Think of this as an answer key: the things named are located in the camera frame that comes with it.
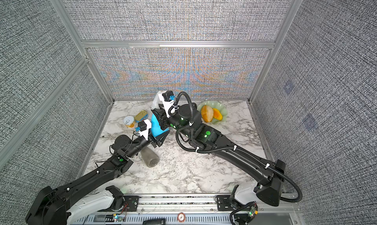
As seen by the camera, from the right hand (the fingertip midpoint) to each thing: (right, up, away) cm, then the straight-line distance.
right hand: (154, 105), depth 58 cm
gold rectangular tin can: (-20, -5, +48) cm, 52 cm away
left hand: (+3, -8, +10) cm, 14 cm away
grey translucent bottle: (-7, -29, +23) cm, 38 cm away
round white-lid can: (-27, -9, +42) cm, 51 cm away
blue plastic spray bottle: (0, -9, +4) cm, 10 cm away
